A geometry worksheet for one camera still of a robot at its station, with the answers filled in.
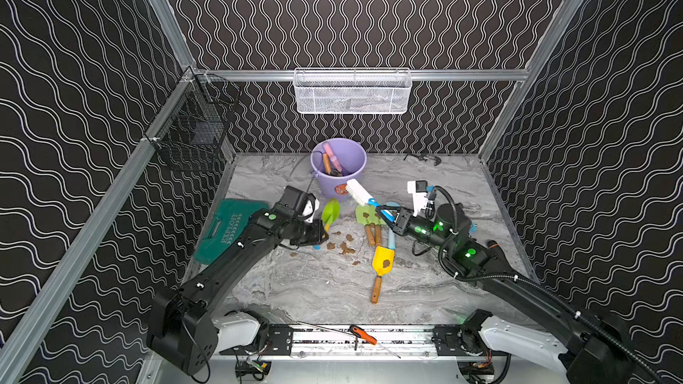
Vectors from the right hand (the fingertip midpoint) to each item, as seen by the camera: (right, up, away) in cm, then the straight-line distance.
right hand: (377, 208), depth 70 cm
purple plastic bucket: (-6, +17, +31) cm, 36 cm away
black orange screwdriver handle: (+42, -14, +21) cm, 50 cm away
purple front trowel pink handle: (-10, +12, +33) cm, 36 cm away
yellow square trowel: (+5, -19, +20) cm, 28 cm away
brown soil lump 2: (-8, -17, +22) cm, 29 cm away
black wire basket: (-62, +28, +24) cm, 72 cm away
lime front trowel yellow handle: (-13, -3, +17) cm, 21 cm away
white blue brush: (-3, +3, +3) cm, 5 cm away
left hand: (-12, -10, +7) cm, 17 cm away
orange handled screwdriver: (-4, -36, +5) cm, 36 cm away
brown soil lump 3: (-11, -12, +27) cm, 31 cm away
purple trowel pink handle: (-15, +19, +30) cm, 39 cm away
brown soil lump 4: (-7, -13, +25) cm, 29 cm away
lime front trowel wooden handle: (-15, +12, +33) cm, 38 cm away
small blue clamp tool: (+38, -10, +26) cm, 47 cm away
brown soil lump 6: (-26, -18, +22) cm, 39 cm away
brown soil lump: (-13, -15, +23) cm, 30 cm away
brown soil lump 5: (-5, -20, +20) cm, 29 cm away
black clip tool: (+28, +17, +48) cm, 58 cm away
